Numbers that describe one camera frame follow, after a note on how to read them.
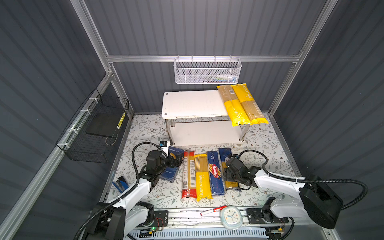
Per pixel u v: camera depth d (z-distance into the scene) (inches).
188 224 28.9
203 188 31.8
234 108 28.9
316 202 16.6
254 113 27.4
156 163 25.9
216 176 33.1
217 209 29.7
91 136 28.4
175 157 30.2
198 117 28.9
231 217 28.3
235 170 26.9
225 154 36.9
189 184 32.5
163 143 29.0
